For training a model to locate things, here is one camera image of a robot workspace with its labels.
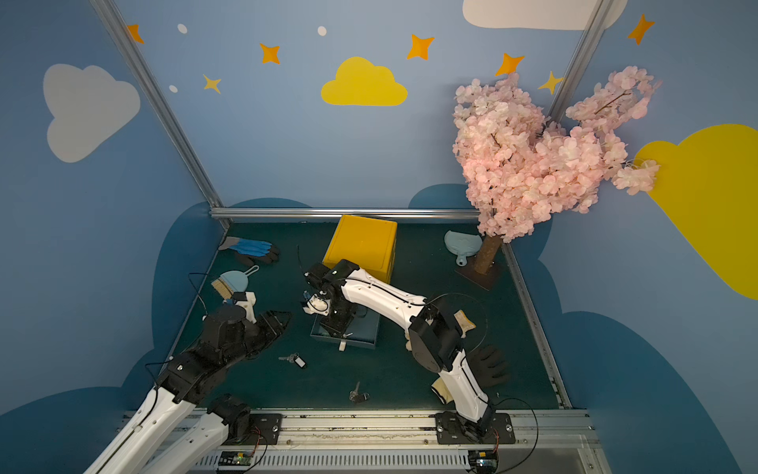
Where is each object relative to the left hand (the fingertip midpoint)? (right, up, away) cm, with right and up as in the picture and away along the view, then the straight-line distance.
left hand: (292, 313), depth 74 cm
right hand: (+11, -6, +10) cm, 16 cm away
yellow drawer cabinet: (+19, +18, +12) cm, 29 cm away
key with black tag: (-3, -16, +12) cm, 20 cm away
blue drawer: (+17, -9, +13) cm, 23 cm away
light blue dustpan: (+55, +18, +41) cm, 71 cm away
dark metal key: (+16, -24, +6) cm, 30 cm away
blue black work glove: (-26, +16, +34) cm, 46 cm away
